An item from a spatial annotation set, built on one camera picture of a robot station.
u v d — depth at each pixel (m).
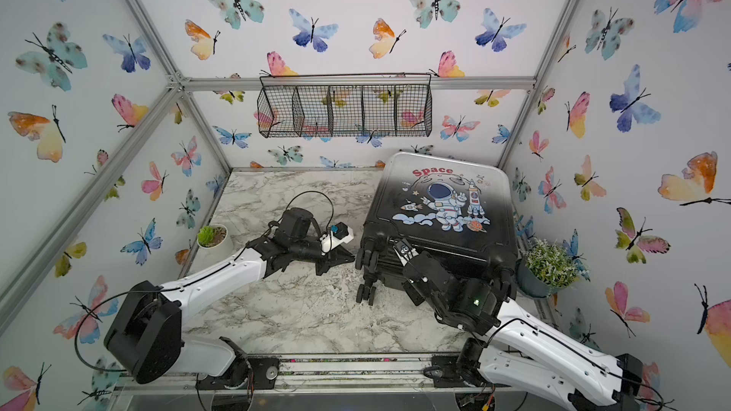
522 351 0.46
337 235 0.68
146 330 0.42
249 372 0.72
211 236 0.89
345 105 0.98
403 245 0.61
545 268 0.76
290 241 0.65
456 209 0.77
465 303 0.49
